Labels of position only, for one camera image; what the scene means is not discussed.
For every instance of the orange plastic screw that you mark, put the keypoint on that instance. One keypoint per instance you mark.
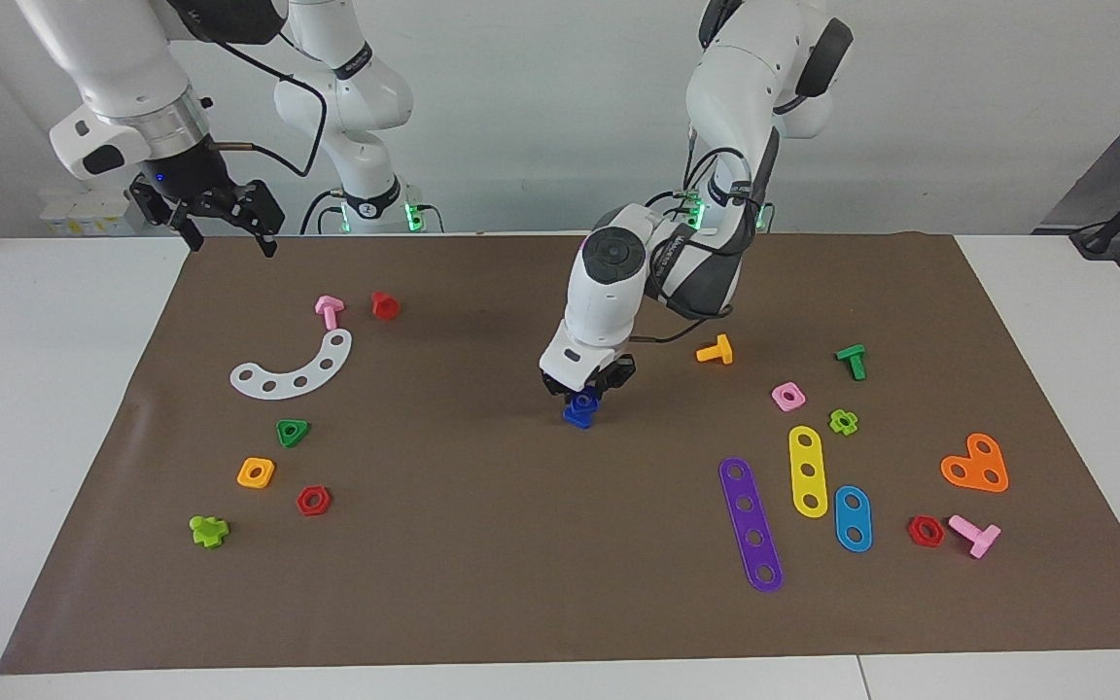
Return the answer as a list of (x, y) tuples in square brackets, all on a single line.
[(720, 352)]

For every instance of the lime green cross-head screw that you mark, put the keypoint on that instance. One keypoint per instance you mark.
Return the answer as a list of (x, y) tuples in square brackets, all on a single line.
[(208, 533)]

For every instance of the red plastic screw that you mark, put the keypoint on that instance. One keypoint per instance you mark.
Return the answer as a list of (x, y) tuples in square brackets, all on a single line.
[(385, 307)]

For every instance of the brown table mat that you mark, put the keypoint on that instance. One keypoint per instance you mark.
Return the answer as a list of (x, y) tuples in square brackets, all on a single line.
[(560, 583)]

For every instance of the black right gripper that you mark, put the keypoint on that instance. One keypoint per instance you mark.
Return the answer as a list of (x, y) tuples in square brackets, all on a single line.
[(189, 185)]

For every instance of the blue two-hole strip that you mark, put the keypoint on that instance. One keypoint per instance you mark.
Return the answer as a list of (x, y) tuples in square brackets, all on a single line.
[(853, 519)]

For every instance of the blue square plastic nut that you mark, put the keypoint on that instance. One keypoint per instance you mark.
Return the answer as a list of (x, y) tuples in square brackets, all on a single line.
[(587, 399)]

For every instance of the purple four-hole strip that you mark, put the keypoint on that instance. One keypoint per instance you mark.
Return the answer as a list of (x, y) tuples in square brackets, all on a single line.
[(751, 520)]

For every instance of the orange heart-shaped plate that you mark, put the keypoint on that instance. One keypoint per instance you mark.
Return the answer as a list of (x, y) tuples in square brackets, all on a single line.
[(978, 467)]

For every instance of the pink plastic screw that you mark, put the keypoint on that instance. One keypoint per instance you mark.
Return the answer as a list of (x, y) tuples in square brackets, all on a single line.
[(330, 309), (978, 538)]

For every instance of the yellow three-hole strip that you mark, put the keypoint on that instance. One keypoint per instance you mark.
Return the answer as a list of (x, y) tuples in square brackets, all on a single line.
[(805, 454)]

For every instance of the orange square plastic nut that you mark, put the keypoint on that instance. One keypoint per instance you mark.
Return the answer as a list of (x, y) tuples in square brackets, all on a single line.
[(243, 478)]

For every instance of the pink square plastic nut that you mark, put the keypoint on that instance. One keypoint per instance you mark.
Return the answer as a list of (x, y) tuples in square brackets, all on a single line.
[(778, 402)]

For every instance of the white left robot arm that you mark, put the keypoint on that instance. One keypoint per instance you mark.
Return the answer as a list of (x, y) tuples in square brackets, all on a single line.
[(609, 301)]

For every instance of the green plastic screw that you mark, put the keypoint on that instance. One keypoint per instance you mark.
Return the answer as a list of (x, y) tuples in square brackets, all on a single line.
[(854, 358)]

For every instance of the lime green flower nut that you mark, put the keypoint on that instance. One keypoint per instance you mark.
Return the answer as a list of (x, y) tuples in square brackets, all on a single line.
[(836, 426)]

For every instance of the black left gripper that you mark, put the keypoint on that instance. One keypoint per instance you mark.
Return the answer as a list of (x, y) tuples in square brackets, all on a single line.
[(599, 371)]

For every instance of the white curved perforated strip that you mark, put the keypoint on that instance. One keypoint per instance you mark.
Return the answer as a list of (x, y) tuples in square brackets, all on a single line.
[(285, 386)]

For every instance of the green triangle plastic nut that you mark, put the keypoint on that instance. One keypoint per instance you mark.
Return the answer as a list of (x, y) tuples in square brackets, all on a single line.
[(282, 439)]

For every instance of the red hexagon plastic nut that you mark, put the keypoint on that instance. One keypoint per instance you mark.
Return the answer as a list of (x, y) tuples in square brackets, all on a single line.
[(914, 538), (324, 507)]

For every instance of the blue triangle-head plastic screw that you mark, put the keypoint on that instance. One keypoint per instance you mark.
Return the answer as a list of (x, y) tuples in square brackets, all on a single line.
[(577, 419)]

